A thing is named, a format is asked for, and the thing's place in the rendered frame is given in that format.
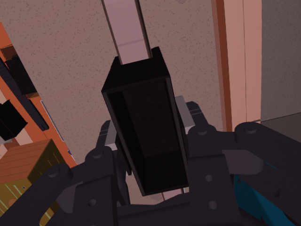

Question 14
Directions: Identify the olive yellow slatted box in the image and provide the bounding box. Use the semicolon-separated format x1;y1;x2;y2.
0;138;71;226

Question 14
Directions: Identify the pale pink flat bar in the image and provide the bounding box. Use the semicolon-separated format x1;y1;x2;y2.
101;0;152;65

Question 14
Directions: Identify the orange shelf unit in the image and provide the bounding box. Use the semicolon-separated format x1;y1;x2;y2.
0;21;78;184

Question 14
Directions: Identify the black rectangular block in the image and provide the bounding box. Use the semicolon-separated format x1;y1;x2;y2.
4;55;38;95

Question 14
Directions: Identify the orange wooden frame post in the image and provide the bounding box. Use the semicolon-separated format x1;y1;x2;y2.
211;0;263;133

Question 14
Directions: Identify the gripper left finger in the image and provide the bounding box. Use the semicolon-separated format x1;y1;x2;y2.
0;120;131;226

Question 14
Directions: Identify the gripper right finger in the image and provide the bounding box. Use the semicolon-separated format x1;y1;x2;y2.
175;95;301;205

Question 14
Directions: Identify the teal blue box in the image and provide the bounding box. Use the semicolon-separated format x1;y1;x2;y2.
232;161;301;226

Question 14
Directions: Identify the long black flat bar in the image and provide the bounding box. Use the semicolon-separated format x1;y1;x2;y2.
0;57;50;131

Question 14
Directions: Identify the black open rectangular box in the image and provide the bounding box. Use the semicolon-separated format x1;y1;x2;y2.
101;46;190;197

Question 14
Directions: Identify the speckled beige roof panel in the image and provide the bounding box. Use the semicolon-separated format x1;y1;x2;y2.
0;0;228;206

